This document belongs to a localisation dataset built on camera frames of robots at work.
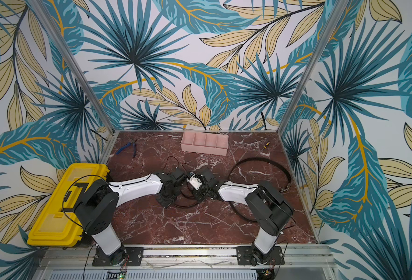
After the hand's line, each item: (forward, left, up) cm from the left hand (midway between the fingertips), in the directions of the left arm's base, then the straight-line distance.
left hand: (173, 201), depth 87 cm
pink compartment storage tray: (+42, -16, -3) cm, 45 cm away
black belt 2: (+12, -61, +1) cm, 62 cm away
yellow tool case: (-16, +39, +15) cm, 45 cm away
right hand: (+7, -10, 0) cm, 12 cm away
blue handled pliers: (+36, +34, 0) cm, 50 cm away
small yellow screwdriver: (+40, -55, 0) cm, 68 cm away
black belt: (+2, -5, +20) cm, 21 cm away
